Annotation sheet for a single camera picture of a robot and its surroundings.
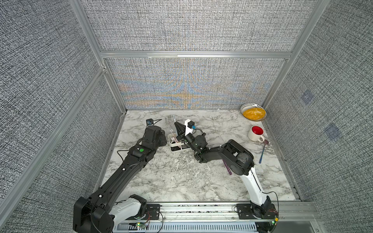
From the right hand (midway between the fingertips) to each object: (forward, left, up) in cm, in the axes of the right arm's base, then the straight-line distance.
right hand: (175, 119), depth 83 cm
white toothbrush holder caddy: (-9, 0, -13) cm, 16 cm away
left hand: (-8, +7, -2) cm, 11 cm away
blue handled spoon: (-2, -62, -23) cm, 66 cm away
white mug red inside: (+3, -55, -19) cm, 58 cm away
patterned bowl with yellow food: (+20, -57, -17) cm, 63 cm away
